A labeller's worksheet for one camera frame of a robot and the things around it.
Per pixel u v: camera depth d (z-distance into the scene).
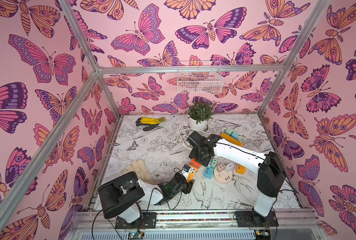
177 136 1.05
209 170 0.88
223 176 0.86
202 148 0.61
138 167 0.92
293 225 0.72
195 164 0.81
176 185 0.65
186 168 0.76
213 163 0.85
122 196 0.45
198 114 0.94
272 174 0.46
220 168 0.85
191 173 0.85
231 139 1.00
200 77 0.95
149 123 1.13
